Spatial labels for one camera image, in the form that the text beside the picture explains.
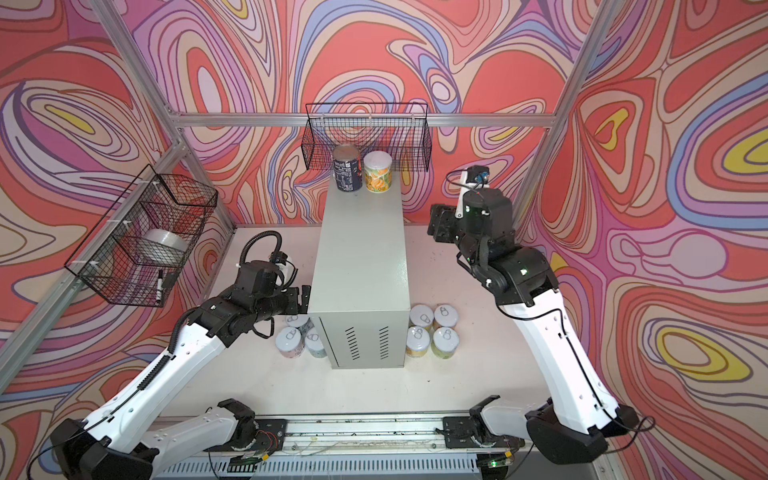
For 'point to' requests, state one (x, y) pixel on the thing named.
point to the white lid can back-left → (296, 320)
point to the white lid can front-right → (315, 345)
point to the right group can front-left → (418, 340)
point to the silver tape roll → (166, 239)
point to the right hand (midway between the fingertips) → (448, 221)
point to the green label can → (445, 342)
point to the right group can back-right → (445, 315)
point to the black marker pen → (159, 293)
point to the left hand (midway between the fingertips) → (306, 291)
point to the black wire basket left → (135, 251)
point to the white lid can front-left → (289, 342)
